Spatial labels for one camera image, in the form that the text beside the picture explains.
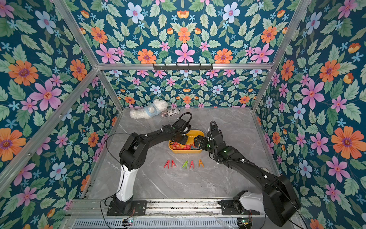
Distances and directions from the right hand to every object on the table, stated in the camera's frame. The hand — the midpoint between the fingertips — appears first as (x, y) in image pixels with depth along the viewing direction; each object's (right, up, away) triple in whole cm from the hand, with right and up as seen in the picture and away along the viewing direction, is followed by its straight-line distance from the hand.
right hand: (199, 140), depth 83 cm
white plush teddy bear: (-31, +23, +28) cm, 48 cm away
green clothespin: (-9, -16, +6) cm, 19 cm away
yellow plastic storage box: (-5, +2, +8) cm, 10 cm away
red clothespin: (-4, -16, +6) cm, 17 cm away
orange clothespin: (+1, -15, +6) cm, 16 cm away
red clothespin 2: (-17, -15, +7) cm, 24 cm away
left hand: (-9, -1, +17) cm, 19 cm away
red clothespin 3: (-20, -16, +7) cm, 27 cm away
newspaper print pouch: (-22, +18, +31) cm, 42 cm away
